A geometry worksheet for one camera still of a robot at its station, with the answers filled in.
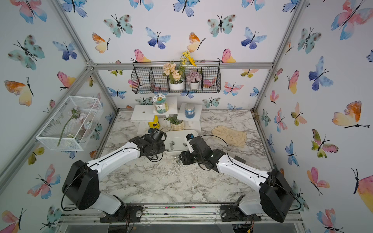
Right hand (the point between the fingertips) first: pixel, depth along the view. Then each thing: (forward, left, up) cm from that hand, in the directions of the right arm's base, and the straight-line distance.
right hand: (183, 154), depth 79 cm
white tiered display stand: (+27, +29, +1) cm, 40 cm away
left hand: (+7, +12, -4) cm, 15 cm away
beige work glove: (+21, -31, -13) cm, 40 cm away
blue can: (+26, -1, +7) cm, 27 cm away
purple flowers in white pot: (+41, -3, +20) cm, 46 cm away
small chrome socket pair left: (+5, +7, -14) cm, 16 cm away
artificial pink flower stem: (+10, +56, +18) cm, 59 cm away
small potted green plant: (+23, +7, -3) cm, 24 cm away
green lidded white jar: (+23, +15, +15) cm, 31 cm away
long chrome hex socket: (+13, +10, -13) cm, 21 cm away
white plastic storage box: (+17, +7, -14) cm, 23 cm away
